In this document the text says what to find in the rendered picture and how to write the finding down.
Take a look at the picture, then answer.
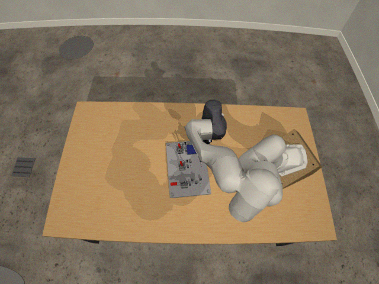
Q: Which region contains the blue rectangular plate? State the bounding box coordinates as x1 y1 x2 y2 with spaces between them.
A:
187 145 196 155

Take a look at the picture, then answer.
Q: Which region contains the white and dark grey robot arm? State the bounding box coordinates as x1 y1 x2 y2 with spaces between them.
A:
186 99 308 222

